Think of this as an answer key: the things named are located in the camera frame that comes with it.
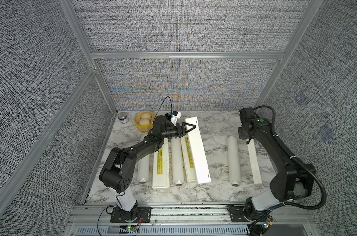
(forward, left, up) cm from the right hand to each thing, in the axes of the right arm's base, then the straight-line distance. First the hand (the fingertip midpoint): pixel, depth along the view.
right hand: (250, 130), depth 83 cm
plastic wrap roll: (-17, +61, -15) cm, 65 cm away
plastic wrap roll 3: (-7, +6, -17) cm, 19 cm away
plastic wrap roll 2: (-6, +41, -17) cm, 45 cm away
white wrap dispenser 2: (-19, +33, -1) cm, 38 cm away
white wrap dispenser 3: (-21, +50, -11) cm, 55 cm away
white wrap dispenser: (-24, +3, -4) cm, 25 cm away
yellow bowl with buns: (+18, +65, -14) cm, 69 cm away
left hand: (-2, +31, +4) cm, 32 cm away
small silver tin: (+23, +81, -15) cm, 86 cm away
